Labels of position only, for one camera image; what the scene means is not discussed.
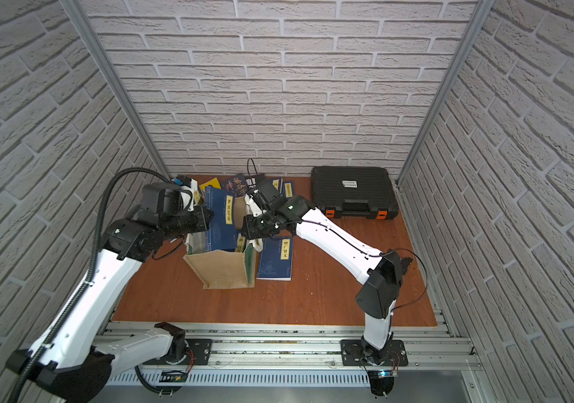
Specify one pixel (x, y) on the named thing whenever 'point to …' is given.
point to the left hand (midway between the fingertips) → (217, 208)
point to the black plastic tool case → (354, 191)
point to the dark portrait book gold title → (237, 184)
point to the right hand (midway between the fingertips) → (250, 230)
